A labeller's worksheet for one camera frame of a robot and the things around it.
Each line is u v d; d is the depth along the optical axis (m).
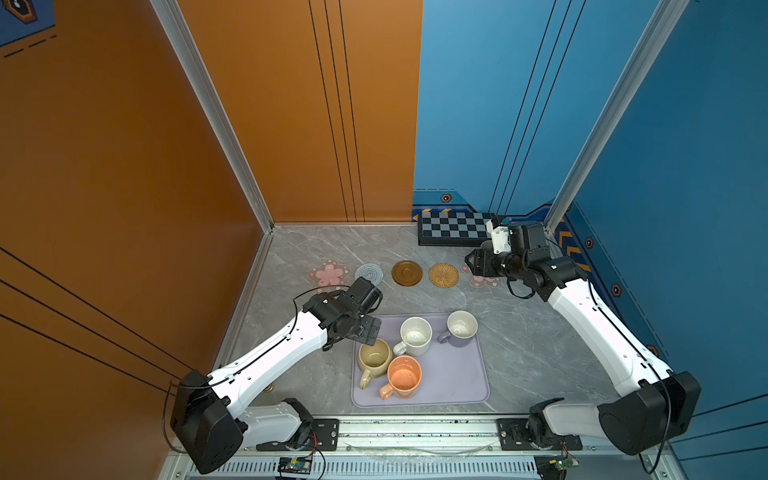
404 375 0.82
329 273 1.06
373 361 0.83
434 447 0.72
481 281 1.03
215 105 0.85
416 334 0.89
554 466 0.70
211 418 0.38
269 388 0.47
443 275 1.04
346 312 0.54
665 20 0.70
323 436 0.74
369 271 1.05
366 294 0.60
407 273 1.05
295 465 0.72
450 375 0.82
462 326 0.91
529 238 0.57
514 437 0.72
